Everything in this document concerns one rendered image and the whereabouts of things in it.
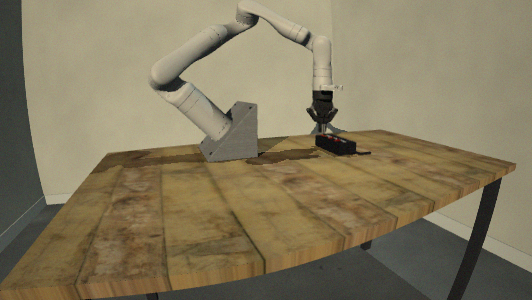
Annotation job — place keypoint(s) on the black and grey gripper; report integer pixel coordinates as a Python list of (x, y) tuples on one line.
[(322, 107)]

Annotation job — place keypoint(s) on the black power strip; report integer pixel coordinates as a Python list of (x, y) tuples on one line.
[(337, 146)]

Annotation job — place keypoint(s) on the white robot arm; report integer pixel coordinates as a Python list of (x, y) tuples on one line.
[(164, 74)]

